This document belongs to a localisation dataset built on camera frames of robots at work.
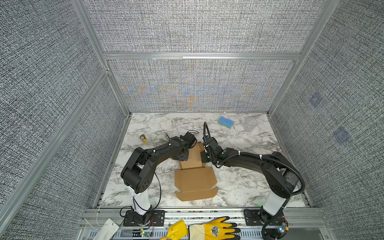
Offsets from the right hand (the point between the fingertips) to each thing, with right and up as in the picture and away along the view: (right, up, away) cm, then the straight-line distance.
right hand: (202, 154), depth 92 cm
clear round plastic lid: (+38, +21, +17) cm, 46 cm away
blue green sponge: (+19, +20, +20) cm, 35 cm away
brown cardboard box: (-5, -11, -16) cm, 20 cm away
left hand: (-14, -2, +1) cm, 14 cm away
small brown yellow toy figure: (-40, +9, +11) cm, 42 cm away
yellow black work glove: (+5, -30, -24) cm, 39 cm away
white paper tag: (-45, -31, -23) cm, 60 cm away
